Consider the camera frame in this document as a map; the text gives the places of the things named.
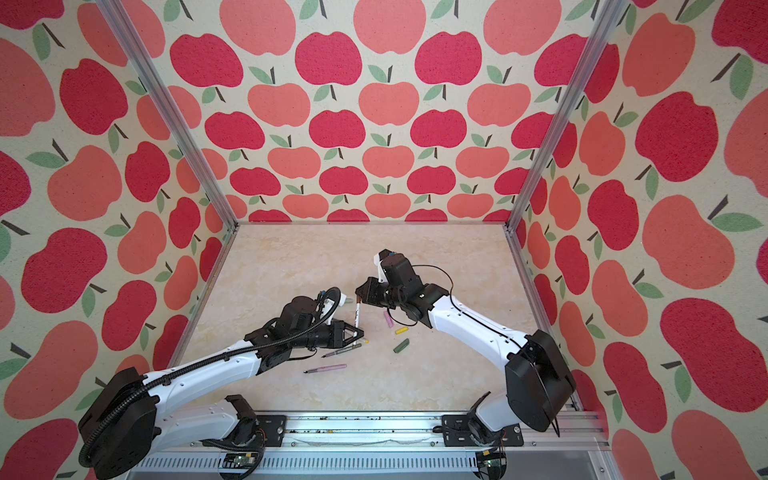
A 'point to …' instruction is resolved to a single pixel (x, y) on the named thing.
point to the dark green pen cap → (401, 345)
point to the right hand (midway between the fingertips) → (361, 289)
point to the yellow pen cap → (402, 330)
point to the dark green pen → (342, 350)
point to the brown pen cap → (359, 298)
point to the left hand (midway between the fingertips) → (366, 338)
